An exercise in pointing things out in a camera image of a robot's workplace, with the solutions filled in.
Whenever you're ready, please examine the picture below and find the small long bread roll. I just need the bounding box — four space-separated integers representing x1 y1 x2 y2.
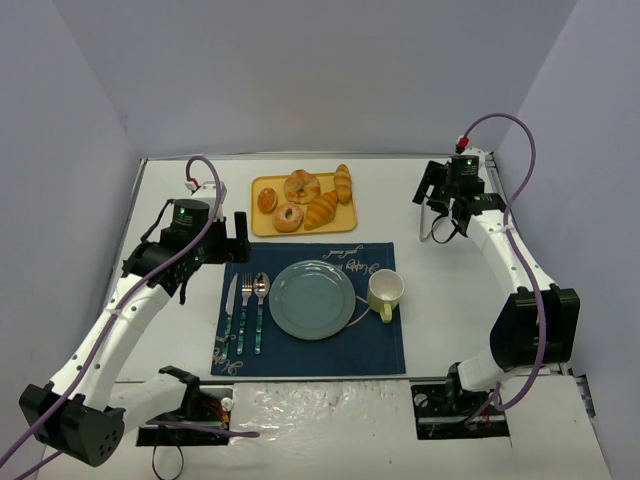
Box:
334 164 352 204

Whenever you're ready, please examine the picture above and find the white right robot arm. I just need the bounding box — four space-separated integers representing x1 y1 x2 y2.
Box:
413 155 580 406

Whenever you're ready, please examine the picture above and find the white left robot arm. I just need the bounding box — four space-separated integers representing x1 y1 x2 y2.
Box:
19 199 251 467

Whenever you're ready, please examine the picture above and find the large bagel bread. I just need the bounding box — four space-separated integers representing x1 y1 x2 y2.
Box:
283 169 321 205

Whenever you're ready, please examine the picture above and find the round jam bun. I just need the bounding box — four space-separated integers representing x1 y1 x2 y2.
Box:
256 187 278 214

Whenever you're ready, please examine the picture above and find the sugared orange donut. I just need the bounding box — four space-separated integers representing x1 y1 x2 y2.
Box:
272 202 304 233

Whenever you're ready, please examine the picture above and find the yellow tray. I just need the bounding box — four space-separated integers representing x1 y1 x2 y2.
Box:
250 171 359 238

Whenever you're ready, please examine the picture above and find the large croissant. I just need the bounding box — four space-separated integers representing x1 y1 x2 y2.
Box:
304 190 338 231

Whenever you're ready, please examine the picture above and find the dark blue placemat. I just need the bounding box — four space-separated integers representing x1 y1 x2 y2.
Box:
210 242 406 378

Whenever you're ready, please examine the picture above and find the blue-grey ceramic plate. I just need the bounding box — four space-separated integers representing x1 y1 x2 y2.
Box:
269 260 356 341

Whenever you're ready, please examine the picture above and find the pale green mug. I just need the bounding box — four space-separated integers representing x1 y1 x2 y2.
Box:
367 269 405 323

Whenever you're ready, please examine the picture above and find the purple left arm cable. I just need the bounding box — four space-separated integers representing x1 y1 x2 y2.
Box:
0 156 261 480

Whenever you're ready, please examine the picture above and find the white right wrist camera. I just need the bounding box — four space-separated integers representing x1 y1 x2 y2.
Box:
454 136 485 165

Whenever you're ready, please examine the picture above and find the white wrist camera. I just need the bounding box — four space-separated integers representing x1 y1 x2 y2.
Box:
454 136 485 165
185 180 227 220

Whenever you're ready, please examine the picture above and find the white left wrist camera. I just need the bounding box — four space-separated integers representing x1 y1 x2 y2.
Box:
185 180 227 220

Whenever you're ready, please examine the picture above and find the knife with green handle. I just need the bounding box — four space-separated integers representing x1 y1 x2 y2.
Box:
221 274 238 360

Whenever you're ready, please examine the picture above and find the fork with green handle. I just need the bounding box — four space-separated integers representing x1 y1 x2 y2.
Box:
236 272 253 355

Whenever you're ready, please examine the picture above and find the spoon with green handle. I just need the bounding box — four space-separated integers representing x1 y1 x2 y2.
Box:
253 272 270 355

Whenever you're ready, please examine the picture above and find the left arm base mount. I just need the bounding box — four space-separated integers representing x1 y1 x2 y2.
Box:
135 386 233 448

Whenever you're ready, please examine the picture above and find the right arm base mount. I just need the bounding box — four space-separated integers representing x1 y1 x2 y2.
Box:
411 381 510 440

